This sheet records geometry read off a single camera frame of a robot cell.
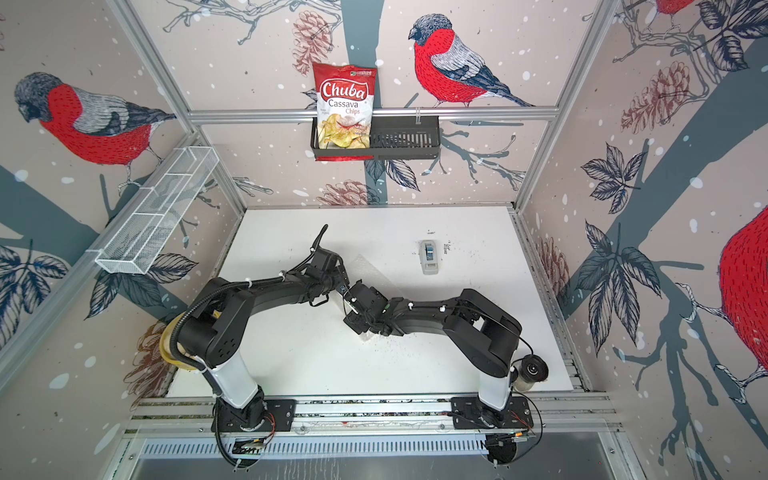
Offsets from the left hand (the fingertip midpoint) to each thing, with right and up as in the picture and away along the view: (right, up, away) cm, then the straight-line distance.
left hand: (343, 271), depth 98 cm
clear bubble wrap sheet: (+5, 0, +5) cm, 7 cm away
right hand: (+6, -9, -7) cm, 13 cm away
